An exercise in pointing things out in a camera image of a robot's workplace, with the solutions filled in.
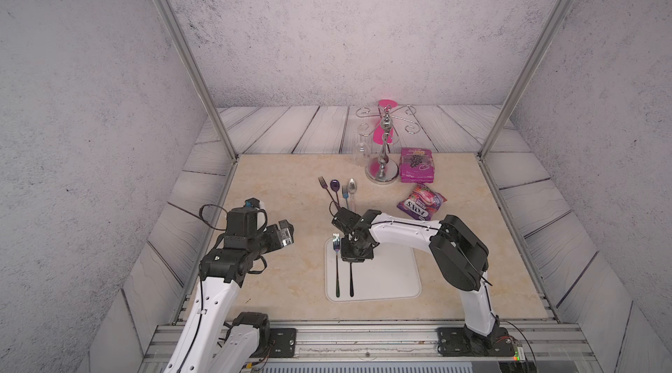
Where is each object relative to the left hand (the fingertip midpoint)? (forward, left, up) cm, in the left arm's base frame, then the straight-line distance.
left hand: (284, 230), depth 76 cm
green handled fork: (+3, -15, -18) cm, 23 cm away
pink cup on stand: (+35, -32, +8) cm, 48 cm away
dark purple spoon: (-12, -20, -18) cm, 29 cm away
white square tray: (-6, -34, -18) cm, 39 cm away
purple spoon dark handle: (+29, -14, -16) cm, 36 cm away
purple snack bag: (+35, -48, -10) cm, 60 cm away
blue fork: (+26, -19, -18) cm, 37 cm away
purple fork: (+31, -10, -18) cm, 37 cm away
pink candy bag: (+20, -48, -15) cm, 54 cm away
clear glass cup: (+34, -25, -1) cm, 42 cm away
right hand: (-2, -19, -17) cm, 25 cm away
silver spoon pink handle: (+28, -21, -16) cm, 39 cm away
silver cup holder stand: (+39, -36, -17) cm, 55 cm away
